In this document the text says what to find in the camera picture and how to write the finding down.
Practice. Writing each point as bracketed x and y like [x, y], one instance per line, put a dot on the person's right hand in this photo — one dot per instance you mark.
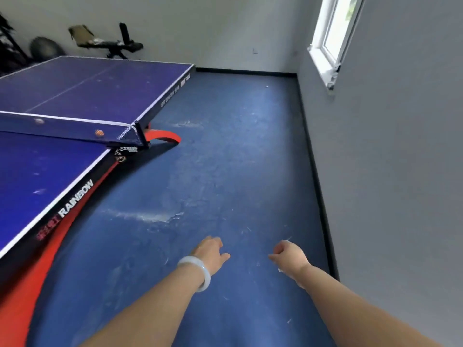
[293, 258]

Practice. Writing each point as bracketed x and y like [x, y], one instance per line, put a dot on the person's left hand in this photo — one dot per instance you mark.
[208, 254]

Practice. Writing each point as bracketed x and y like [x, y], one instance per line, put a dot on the small orange ball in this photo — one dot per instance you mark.
[38, 121]
[99, 133]

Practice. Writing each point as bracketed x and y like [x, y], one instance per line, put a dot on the person's left forearm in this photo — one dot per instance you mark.
[152, 314]

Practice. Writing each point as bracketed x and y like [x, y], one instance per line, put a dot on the person's right forearm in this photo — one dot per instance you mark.
[361, 314]

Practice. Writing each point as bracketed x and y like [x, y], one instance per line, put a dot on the white jade bangle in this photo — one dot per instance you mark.
[191, 259]

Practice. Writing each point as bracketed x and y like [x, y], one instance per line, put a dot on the blue table tennis table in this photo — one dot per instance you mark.
[36, 177]

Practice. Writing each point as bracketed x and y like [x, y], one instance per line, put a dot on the blue table net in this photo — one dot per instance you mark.
[65, 126]

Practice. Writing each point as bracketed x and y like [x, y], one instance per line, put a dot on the white window sill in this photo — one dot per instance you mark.
[320, 63]

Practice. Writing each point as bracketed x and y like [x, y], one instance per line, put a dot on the black exercise bench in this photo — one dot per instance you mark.
[108, 45]

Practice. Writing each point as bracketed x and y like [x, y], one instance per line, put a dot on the white framed window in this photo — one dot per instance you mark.
[340, 25]

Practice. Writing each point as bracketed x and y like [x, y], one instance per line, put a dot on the grey exercise ball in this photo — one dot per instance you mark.
[47, 50]

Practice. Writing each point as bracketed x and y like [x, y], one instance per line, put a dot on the black exercise equipment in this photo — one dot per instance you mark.
[11, 50]

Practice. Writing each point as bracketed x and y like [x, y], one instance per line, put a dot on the black net post clamp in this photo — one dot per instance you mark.
[141, 135]

